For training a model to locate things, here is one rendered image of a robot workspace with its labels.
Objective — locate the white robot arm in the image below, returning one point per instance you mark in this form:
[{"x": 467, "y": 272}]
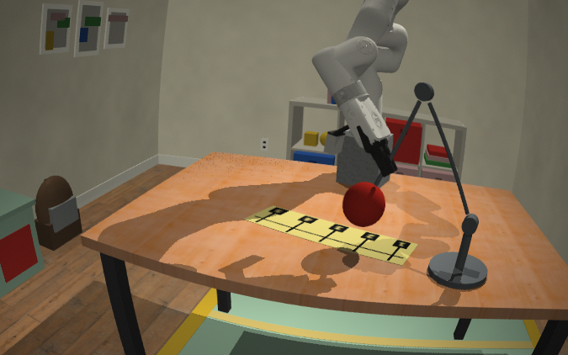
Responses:
[{"x": 343, "y": 66}]

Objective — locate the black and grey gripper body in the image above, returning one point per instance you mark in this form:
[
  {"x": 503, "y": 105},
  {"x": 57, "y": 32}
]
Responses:
[{"x": 360, "y": 111}]

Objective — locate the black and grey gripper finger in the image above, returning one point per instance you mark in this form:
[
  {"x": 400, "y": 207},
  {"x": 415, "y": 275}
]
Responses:
[
  {"x": 387, "y": 151},
  {"x": 383, "y": 161}
]

